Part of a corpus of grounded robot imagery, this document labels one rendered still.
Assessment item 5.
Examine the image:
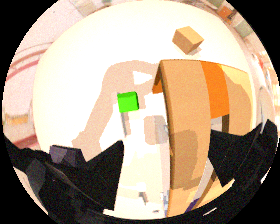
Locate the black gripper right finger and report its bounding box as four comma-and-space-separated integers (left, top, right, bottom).
207, 122, 262, 188

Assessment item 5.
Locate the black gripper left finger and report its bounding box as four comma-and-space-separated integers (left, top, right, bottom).
45, 139, 125, 211

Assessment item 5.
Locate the small green block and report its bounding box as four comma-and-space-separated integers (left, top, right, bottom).
116, 92, 140, 112

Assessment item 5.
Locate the small tan block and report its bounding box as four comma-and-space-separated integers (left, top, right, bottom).
172, 26, 204, 54

